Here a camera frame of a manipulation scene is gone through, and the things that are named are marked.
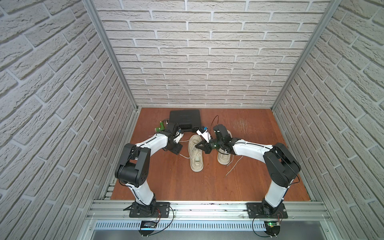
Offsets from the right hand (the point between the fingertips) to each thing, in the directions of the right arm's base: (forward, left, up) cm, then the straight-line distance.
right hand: (198, 145), depth 87 cm
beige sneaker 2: (-7, -15, -3) cm, 16 cm away
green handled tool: (+19, +27, -7) cm, 34 cm away
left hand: (+5, +14, -7) cm, 16 cm away
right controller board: (-42, -33, -11) cm, 54 cm away
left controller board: (-38, +27, -11) cm, 48 cm away
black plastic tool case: (+28, +6, -9) cm, 30 cm away
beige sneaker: (-4, +2, -3) cm, 6 cm away
